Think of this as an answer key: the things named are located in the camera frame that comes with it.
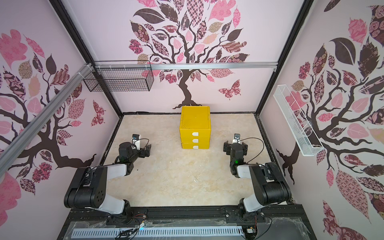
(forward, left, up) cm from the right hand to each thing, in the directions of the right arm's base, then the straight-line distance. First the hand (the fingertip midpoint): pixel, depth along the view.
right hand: (235, 142), depth 93 cm
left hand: (0, +60, -1) cm, 60 cm away
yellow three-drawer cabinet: (+1, +25, +14) cm, 29 cm away
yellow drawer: (0, +25, +5) cm, 26 cm away
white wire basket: (-9, -31, +17) cm, 37 cm away
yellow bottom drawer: (-1, +25, -1) cm, 26 cm away
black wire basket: (+76, +98, +1) cm, 124 cm away
